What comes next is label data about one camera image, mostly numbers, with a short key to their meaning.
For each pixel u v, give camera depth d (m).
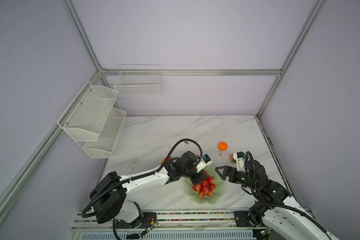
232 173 0.64
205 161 0.68
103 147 0.88
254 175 0.54
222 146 0.98
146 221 0.74
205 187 0.78
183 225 0.73
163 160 0.58
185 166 0.62
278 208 0.48
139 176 0.48
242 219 0.73
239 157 0.68
